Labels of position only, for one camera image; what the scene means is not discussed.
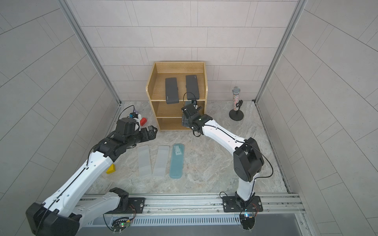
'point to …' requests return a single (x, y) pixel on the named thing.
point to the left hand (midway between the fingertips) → (154, 129)
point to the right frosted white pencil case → (161, 161)
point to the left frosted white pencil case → (144, 164)
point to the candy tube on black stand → (236, 115)
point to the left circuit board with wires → (118, 224)
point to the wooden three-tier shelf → (169, 116)
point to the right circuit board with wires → (247, 221)
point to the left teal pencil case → (177, 161)
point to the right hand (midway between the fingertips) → (188, 118)
